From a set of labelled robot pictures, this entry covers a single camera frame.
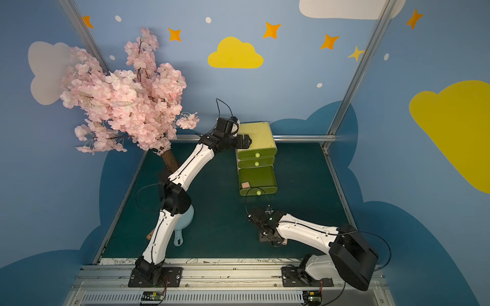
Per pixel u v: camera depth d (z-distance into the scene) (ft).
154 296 2.35
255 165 3.23
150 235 2.69
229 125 2.46
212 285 2.41
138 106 1.89
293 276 2.45
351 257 1.38
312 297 2.40
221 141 2.35
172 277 2.45
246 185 3.30
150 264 2.10
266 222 2.04
